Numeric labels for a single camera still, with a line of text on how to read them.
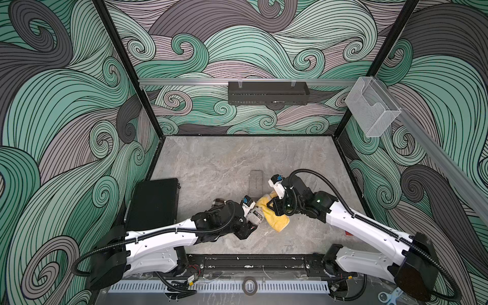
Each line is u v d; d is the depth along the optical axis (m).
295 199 0.58
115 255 0.40
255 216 0.75
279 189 0.69
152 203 0.86
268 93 1.00
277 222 0.70
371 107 0.77
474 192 0.51
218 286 0.70
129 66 0.88
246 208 0.68
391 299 0.66
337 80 0.95
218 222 0.57
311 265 0.73
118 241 0.41
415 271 0.37
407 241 0.41
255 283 0.69
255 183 0.95
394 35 0.78
